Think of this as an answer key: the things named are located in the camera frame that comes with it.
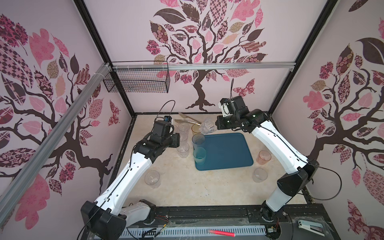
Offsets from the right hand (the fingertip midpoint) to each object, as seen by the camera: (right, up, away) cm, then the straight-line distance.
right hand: (216, 120), depth 76 cm
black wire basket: (-49, +29, +19) cm, 60 cm away
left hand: (-22, -9, 0) cm, 24 cm away
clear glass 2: (-20, -10, +26) cm, 34 cm away
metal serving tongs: (-18, +2, +39) cm, 43 cm away
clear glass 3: (-20, -19, +21) cm, 34 cm away
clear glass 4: (-4, -3, +5) cm, 8 cm away
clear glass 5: (-37, -34, +9) cm, 51 cm away
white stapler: (+45, -51, -7) cm, 69 cm away
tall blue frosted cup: (-9, -12, +19) cm, 24 cm away
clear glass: (-20, -4, +28) cm, 34 cm away
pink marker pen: (+1, -54, -7) cm, 54 cm away
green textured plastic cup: (-9, -21, +14) cm, 27 cm away
